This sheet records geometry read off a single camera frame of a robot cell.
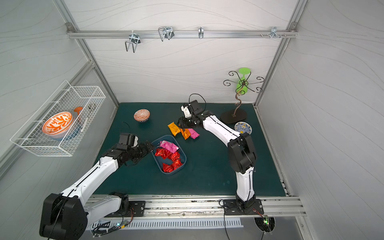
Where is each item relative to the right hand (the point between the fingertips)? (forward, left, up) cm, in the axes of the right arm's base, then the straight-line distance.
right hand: (179, 123), depth 89 cm
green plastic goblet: (+21, -38, +13) cm, 45 cm away
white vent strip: (-50, +26, -15) cm, 59 cm away
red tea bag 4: (-24, +4, -10) cm, 27 cm away
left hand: (-16, +15, -6) cm, 23 cm away
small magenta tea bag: (+2, -8, -14) cm, 16 cm away
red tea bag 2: (-16, +2, -12) cm, 20 cm away
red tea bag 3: (-20, 0, -13) cm, 24 cm away
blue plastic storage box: (-20, +10, -12) cm, 25 cm away
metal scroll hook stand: (+19, -34, -15) cm, 42 cm away
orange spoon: (-7, +48, +18) cm, 52 cm away
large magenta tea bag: (-10, +6, -10) cm, 16 cm away
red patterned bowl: (+17, +32, -13) cm, 38 cm away
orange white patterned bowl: (-19, +48, +20) cm, 56 cm away
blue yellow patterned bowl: (+9, -42, -14) cm, 45 cm away
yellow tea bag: (+4, +5, -13) cm, 14 cm away
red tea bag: (-14, +10, -13) cm, 21 cm away
